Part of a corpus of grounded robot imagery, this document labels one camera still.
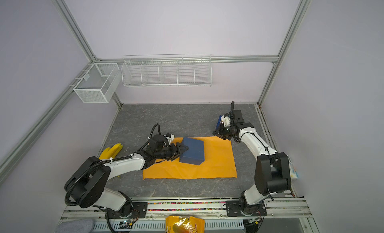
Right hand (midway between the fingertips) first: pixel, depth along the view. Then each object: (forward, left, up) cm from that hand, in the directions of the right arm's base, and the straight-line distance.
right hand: (214, 134), depth 88 cm
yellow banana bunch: (-9, +63, -6) cm, 64 cm away
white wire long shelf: (+39, +31, +18) cm, 53 cm away
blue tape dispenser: (+18, -5, -11) cm, 22 cm away
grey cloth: (-44, +65, -9) cm, 79 cm away
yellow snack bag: (-43, +19, -7) cm, 48 cm away
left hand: (-11, +17, -3) cm, 20 cm away
